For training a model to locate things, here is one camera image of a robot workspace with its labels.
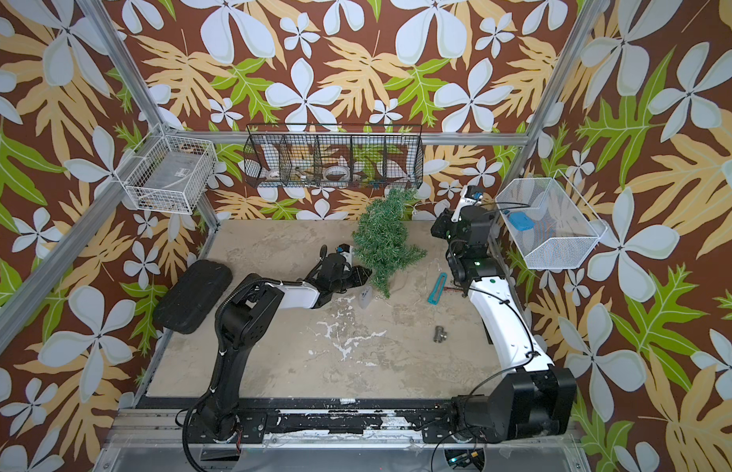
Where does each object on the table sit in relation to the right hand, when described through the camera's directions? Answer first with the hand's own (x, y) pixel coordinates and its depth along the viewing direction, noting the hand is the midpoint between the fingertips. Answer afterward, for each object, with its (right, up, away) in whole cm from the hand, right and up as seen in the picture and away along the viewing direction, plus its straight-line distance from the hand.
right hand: (443, 207), depth 77 cm
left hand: (-19, -19, +24) cm, 36 cm away
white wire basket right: (+33, -5, +5) cm, 33 cm away
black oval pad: (-76, -26, +15) cm, 82 cm away
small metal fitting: (+2, -37, +12) cm, 39 cm away
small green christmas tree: (-16, -9, +3) cm, 19 cm away
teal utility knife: (+5, -25, +24) cm, 35 cm away
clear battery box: (-21, -26, +15) cm, 37 cm away
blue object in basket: (+25, -3, +7) cm, 26 cm away
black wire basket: (-31, +21, +19) cm, 42 cm away
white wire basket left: (-80, +11, +10) cm, 81 cm away
